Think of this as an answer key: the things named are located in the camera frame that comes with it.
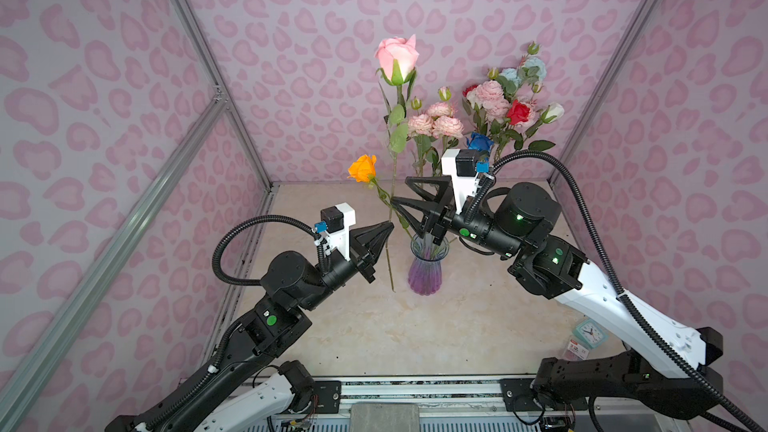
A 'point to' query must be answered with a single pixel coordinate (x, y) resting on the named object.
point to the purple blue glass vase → (425, 275)
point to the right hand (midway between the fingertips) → (401, 191)
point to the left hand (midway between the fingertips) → (390, 221)
